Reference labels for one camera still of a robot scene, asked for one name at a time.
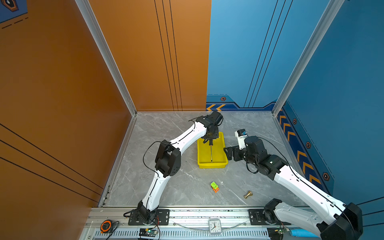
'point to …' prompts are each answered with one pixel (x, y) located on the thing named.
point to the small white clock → (215, 225)
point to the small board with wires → (280, 232)
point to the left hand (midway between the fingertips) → (215, 134)
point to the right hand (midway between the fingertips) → (231, 147)
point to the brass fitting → (249, 193)
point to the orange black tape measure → (106, 226)
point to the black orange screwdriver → (211, 144)
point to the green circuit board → (148, 232)
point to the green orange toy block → (215, 187)
